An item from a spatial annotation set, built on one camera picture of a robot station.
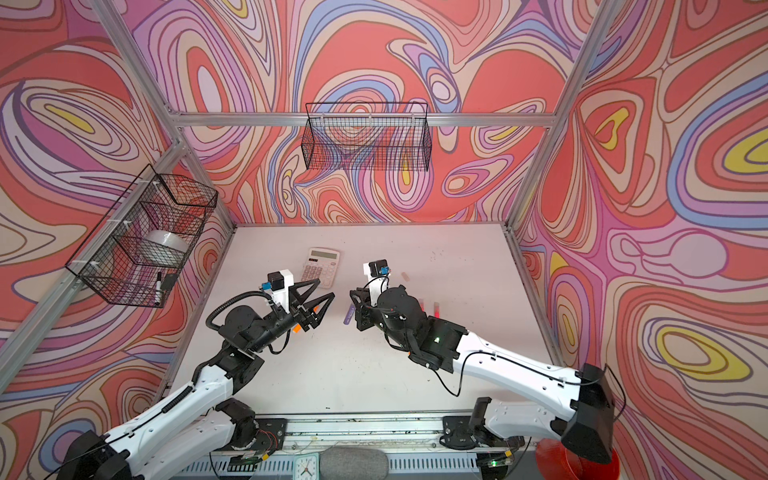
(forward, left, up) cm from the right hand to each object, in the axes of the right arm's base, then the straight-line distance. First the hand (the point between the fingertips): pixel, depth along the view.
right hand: (356, 300), depth 70 cm
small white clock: (-30, +13, -23) cm, 40 cm away
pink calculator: (+28, +16, -22) cm, 39 cm away
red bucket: (-31, -45, -23) cm, 59 cm away
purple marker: (-1, +2, -5) cm, 5 cm away
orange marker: (-6, +13, -1) cm, 15 cm away
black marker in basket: (+5, +49, +1) cm, 49 cm away
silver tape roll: (+14, +47, +7) cm, 50 cm away
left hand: (+2, +7, +1) cm, 7 cm away
